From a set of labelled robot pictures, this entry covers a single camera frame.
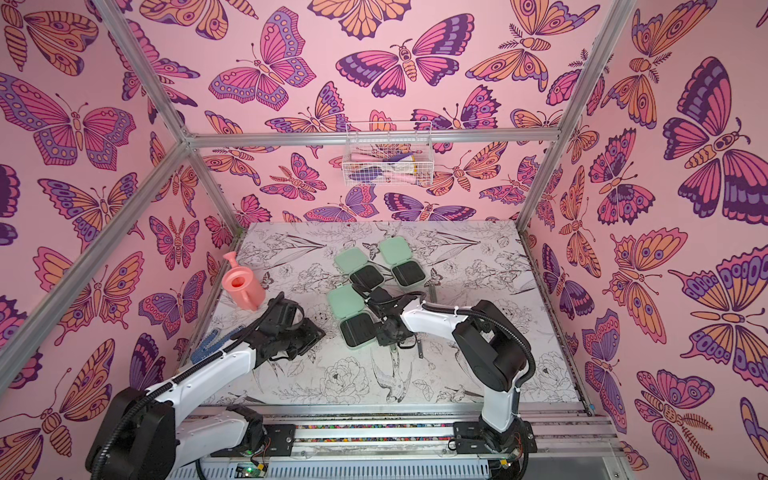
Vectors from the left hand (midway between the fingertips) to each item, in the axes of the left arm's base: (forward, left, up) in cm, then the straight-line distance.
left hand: (326, 332), depth 87 cm
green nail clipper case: (+4, -9, -4) cm, 10 cm away
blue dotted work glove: (-2, +35, -5) cm, 36 cm away
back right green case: (+25, -24, -4) cm, 35 cm away
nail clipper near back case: (+17, -33, -5) cm, 37 cm away
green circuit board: (-32, +15, -7) cm, 36 cm away
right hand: (+2, -18, -5) cm, 18 cm away
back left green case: (+25, -8, -4) cm, 27 cm away
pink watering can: (+12, +25, +6) cm, 28 cm away
